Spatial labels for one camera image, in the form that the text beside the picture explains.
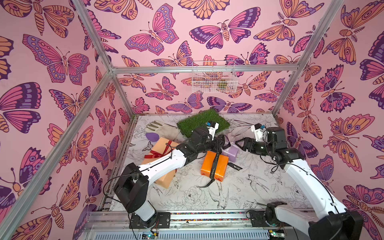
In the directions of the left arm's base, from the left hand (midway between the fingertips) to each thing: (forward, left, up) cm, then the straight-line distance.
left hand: (227, 141), depth 76 cm
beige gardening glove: (+25, +40, -22) cm, 52 cm away
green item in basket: (+37, -1, +8) cm, 38 cm away
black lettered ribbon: (-11, +7, -15) cm, 20 cm away
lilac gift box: (+3, -5, -15) cm, 16 cm away
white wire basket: (+42, +5, +11) cm, 44 cm away
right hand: (0, -7, -1) cm, 8 cm away
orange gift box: (-7, +2, -15) cm, 17 cm away
